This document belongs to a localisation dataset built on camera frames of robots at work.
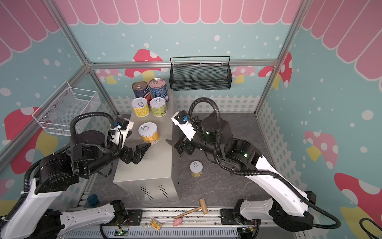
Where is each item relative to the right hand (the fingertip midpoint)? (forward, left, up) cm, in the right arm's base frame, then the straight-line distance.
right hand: (175, 130), depth 53 cm
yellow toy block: (-24, +13, -43) cm, 51 cm away
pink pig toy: (-23, +2, -42) cm, 48 cm away
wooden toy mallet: (-17, -11, -43) cm, 47 cm away
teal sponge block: (-13, +48, -43) cm, 66 cm away
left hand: (-2, +14, -5) cm, 15 cm away
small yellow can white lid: (+3, -7, -39) cm, 40 cm away
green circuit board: (-27, +30, -47) cm, 62 cm away
